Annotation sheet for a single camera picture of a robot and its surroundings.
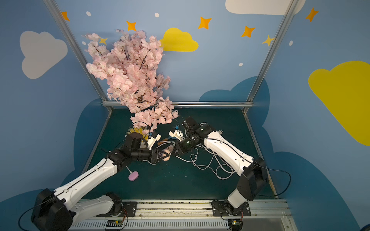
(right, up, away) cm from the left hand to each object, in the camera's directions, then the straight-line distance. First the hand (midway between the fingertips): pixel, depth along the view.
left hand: (168, 153), depth 75 cm
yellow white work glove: (-27, +10, +33) cm, 44 cm away
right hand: (+4, +1, -1) cm, 4 cm away
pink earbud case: (0, -2, -1) cm, 3 cm away
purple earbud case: (-22, -16, +9) cm, 29 cm away
